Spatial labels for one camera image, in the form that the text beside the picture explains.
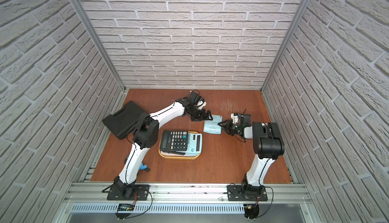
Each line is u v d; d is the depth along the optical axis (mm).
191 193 759
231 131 891
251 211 697
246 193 676
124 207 724
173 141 794
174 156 826
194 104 841
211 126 952
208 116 877
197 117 873
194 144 814
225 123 897
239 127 865
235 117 941
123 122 937
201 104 869
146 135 590
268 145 503
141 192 734
